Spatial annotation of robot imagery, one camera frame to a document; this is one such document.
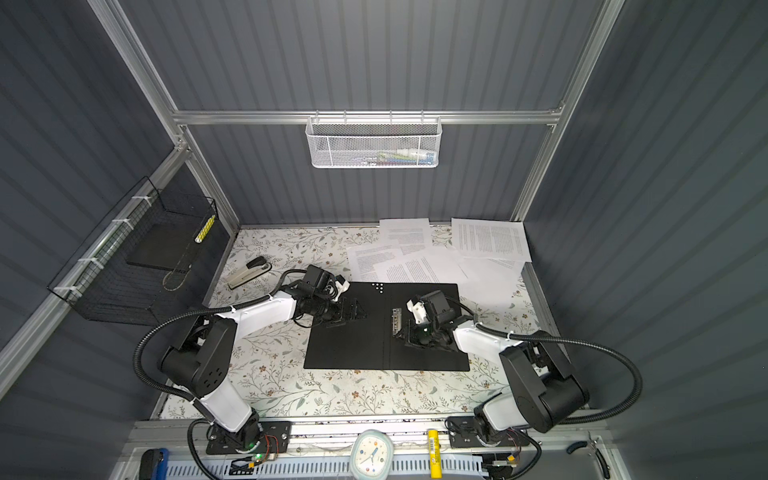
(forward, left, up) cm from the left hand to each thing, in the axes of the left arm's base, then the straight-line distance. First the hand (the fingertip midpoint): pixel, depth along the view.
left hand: (358, 319), depth 89 cm
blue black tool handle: (-33, +47, -3) cm, 57 cm away
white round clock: (-34, -3, -2) cm, 35 cm away
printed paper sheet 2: (+23, -30, -4) cm, 38 cm away
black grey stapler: (+22, +36, -1) cm, 43 cm away
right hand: (-7, -12, -2) cm, 14 cm away
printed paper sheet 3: (+15, -46, -6) cm, 49 cm away
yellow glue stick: (-35, -18, -3) cm, 40 cm away
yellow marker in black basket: (+18, +41, +23) cm, 50 cm away
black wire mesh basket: (+6, +51, +22) cm, 56 cm away
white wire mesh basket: (+72, -7, +17) cm, 74 cm away
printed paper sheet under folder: (+26, -1, -4) cm, 27 cm away
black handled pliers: (-35, -57, -4) cm, 67 cm away
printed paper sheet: (+33, -51, -3) cm, 61 cm away
